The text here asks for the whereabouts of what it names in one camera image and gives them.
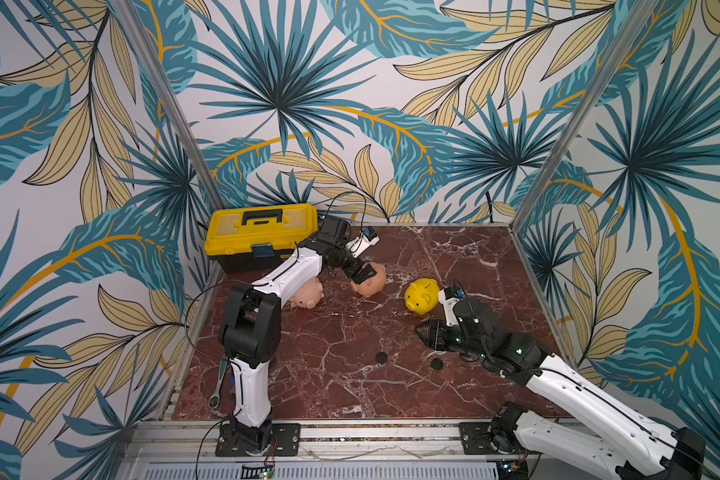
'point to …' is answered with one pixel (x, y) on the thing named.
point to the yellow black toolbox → (258, 239)
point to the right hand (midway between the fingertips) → (420, 329)
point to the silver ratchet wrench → (214, 399)
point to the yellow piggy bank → (422, 295)
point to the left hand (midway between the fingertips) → (364, 263)
